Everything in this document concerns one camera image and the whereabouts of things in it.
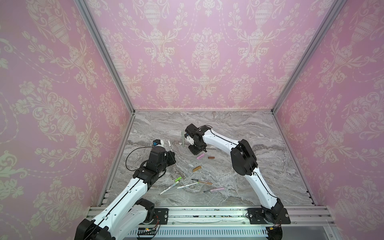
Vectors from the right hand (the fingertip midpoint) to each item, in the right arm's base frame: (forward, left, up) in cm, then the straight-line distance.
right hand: (195, 151), depth 98 cm
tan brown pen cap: (-12, 0, 0) cm, 12 cm away
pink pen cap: (-4, -3, +1) cm, 5 cm away
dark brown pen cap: (-4, -10, -1) cm, 11 cm away
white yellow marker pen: (+8, +18, 0) cm, 19 cm away
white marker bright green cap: (-19, +12, 0) cm, 22 cm away
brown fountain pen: (-20, -4, 0) cm, 20 cm away
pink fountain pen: (-24, -9, -1) cm, 26 cm away
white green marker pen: (-21, +5, 0) cm, 22 cm away
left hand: (-9, +11, +13) cm, 19 cm away
